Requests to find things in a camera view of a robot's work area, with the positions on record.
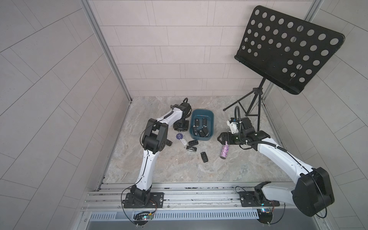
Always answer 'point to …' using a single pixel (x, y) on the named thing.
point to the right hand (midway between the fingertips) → (223, 137)
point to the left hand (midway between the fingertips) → (184, 128)
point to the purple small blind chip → (179, 136)
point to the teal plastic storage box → (201, 124)
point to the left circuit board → (141, 218)
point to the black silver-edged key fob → (205, 130)
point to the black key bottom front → (204, 157)
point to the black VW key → (204, 121)
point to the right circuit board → (265, 215)
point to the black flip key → (168, 143)
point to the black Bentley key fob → (191, 148)
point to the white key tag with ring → (184, 142)
